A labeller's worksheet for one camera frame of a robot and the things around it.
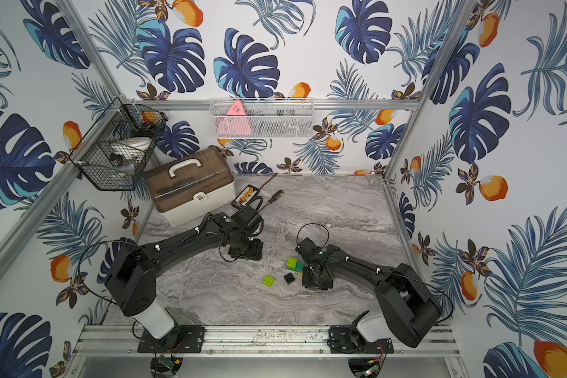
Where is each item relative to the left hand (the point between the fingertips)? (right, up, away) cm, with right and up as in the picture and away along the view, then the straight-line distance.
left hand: (256, 253), depth 84 cm
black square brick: (+12, -10, +2) cm, 15 cm away
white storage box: (-25, +24, +7) cm, 36 cm away
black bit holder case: (-8, +20, +26) cm, 34 cm away
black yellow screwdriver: (+7, +22, +29) cm, 37 cm away
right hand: (+20, -12, +2) cm, 23 cm away
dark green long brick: (+15, -5, +1) cm, 16 cm away
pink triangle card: (-9, +48, +6) cm, 50 cm away
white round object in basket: (-42, +37, -4) cm, 56 cm away
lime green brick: (+4, -11, +2) cm, 11 cm away
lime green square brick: (+12, -4, 0) cm, 13 cm away
